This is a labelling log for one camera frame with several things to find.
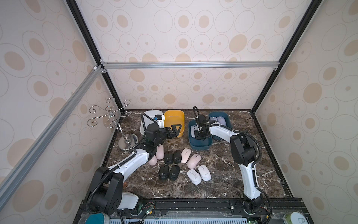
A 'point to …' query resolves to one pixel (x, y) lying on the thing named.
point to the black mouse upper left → (168, 157)
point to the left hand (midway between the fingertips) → (181, 126)
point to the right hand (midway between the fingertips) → (203, 135)
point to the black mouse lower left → (163, 172)
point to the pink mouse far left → (153, 161)
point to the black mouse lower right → (174, 172)
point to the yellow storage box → (173, 117)
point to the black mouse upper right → (177, 156)
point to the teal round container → (98, 218)
